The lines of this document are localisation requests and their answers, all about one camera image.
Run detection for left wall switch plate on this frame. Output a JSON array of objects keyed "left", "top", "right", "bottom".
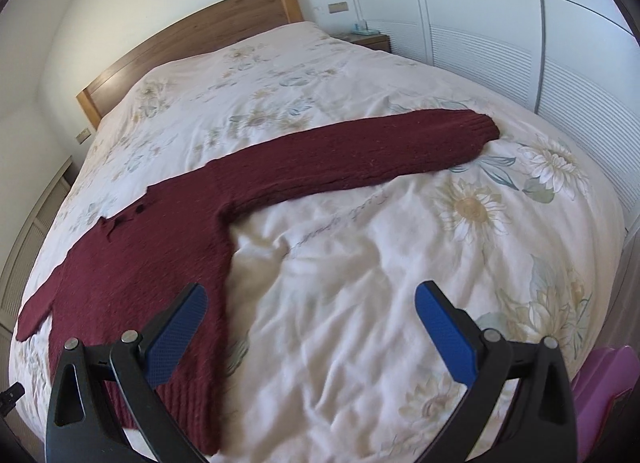
[{"left": 76, "top": 128, "right": 92, "bottom": 144}]

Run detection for right wall switch plate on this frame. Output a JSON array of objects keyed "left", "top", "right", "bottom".
[{"left": 328, "top": 1, "right": 349, "bottom": 14}]

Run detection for right wooden nightstand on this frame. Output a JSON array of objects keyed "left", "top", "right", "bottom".
[{"left": 335, "top": 34, "right": 392, "bottom": 53}]

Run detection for white sliding wardrobe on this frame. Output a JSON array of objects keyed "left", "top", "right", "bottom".
[{"left": 356, "top": 0, "right": 639, "bottom": 208}]

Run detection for dark red knit sweater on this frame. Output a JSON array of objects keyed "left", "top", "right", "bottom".
[{"left": 15, "top": 110, "right": 500, "bottom": 455}]

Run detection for items on right nightstand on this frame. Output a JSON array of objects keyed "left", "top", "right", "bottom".
[{"left": 350, "top": 21, "right": 381, "bottom": 37}]

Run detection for floral white bed duvet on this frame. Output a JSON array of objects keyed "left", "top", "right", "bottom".
[{"left": 25, "top": 23, "right": 625, "bottom": 462}]

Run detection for wall switch plate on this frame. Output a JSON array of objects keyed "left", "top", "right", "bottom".
[
  {"left": 328, "top": 1, "right": 349, "bottom": 14},
  {"left": 76, "top": 128, "right": 92, "bottom": 144}
]

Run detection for pink plastic container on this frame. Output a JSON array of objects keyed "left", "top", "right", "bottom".
[{"left": 572, "top": 346, "right": 639, "bottom": 462}]

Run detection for wooden headboard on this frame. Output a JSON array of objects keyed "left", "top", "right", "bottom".
[{"left": 76, "top": 0, "right": 304, "bottom": 128}]

